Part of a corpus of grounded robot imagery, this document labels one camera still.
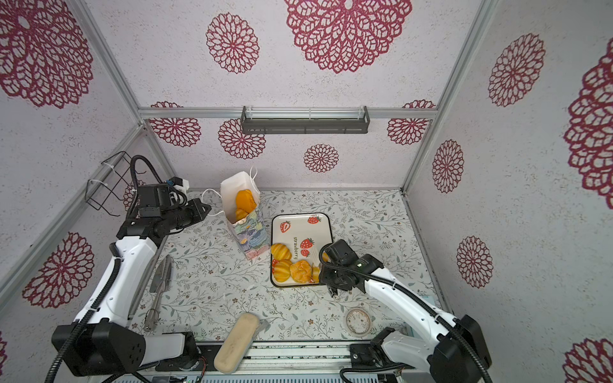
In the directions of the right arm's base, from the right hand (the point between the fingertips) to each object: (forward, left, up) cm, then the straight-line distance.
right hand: (322, 275), depth 80 cm
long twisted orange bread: (+28, +31, +6) cm, 42 cm away
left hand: (+14, +37, +16) cm, 43 cm away
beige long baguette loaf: (-20, +26, -6) cm, 34 cm away
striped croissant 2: (+12, +16, -6) cm, 21 cm away
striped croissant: (+22, +32, +4) cm, 39 cm away
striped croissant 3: (+4, +15, -7) cm, 17 cm away
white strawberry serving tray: (+24, +7, -10) cm, 27 cm away
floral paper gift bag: (+13, +26, +6) cm, 29 cm away
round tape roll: (-11, -12, -12) cm, 21 cm away
